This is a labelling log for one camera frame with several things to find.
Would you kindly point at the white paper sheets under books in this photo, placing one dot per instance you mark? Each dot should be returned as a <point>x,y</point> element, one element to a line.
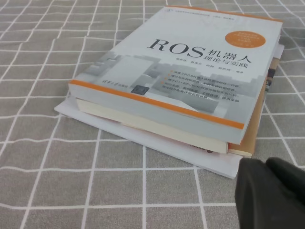
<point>222,164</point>

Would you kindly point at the grey checked tablecloth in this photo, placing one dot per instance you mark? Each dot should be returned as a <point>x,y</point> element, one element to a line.
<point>59,173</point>

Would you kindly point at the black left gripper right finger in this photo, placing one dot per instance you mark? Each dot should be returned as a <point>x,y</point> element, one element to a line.
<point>292,177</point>

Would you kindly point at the orange-spined book under ROS book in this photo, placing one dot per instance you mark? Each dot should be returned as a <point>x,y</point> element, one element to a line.
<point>245,148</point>

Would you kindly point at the white ROS robotics book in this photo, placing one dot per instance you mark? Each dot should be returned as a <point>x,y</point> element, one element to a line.
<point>196,70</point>

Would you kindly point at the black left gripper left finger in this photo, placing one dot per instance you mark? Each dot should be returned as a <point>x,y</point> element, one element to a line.
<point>262,201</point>

